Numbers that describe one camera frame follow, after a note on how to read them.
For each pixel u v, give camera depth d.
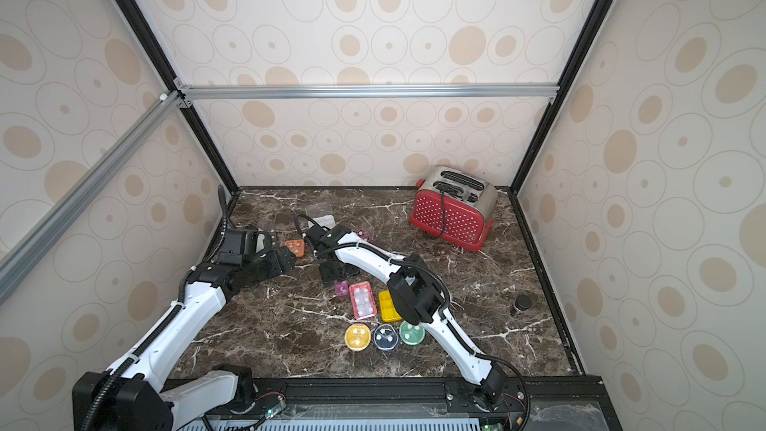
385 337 0.83
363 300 0.90
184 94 0.90
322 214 1.12
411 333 0.83
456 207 0.92
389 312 0.87
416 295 0.58
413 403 0.73
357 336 0.83
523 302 0.80
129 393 0.38
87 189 0.62
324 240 0.71
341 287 0.90
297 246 1.03
